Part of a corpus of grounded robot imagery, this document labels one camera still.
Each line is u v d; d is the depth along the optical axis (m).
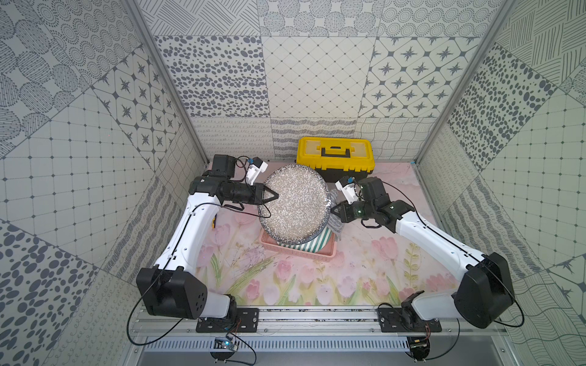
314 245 0.76
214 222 0.98
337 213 0.78
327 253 0.87
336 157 0.99
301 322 0.76
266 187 0.69
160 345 0.70
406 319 0.65
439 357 0.69
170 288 0.39
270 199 0.71
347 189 0.74
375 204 0.62
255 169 0.68
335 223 0.80
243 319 0.73
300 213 0.76
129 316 0.37
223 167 0.60
